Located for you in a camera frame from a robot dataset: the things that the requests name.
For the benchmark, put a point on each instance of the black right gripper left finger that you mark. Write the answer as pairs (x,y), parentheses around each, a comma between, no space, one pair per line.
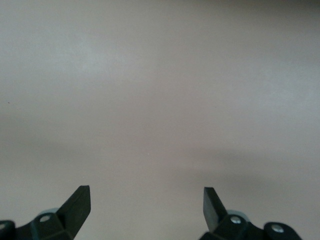
(72,212)

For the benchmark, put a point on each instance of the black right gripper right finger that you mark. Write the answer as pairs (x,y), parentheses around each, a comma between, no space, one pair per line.
(217,215)

